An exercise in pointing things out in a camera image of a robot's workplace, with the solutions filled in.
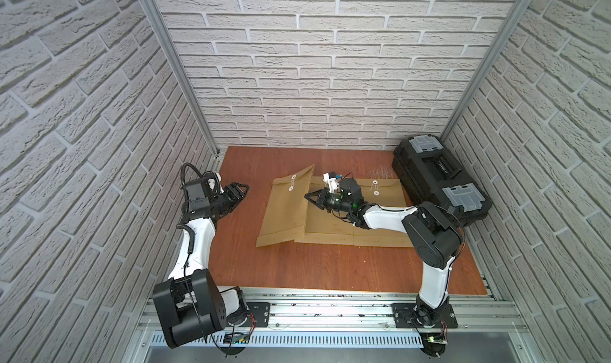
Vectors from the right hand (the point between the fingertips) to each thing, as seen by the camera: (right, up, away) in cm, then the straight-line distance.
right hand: (306, 196), depth 87 cm
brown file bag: (-9, -10, +5) cm, 14 cm away
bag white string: (-7, +7, +16) cm, 18 cm away
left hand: (-21, +4, -4) cm, 22 cm away
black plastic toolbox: (+48, +9, +5) cm, 49 cm away
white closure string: (+31, +4, +20) cm, 37 cm away
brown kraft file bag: (+36, -1, +18) cm, 41 cm away
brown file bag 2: (+7, -12, +3) cm, 15 cm away
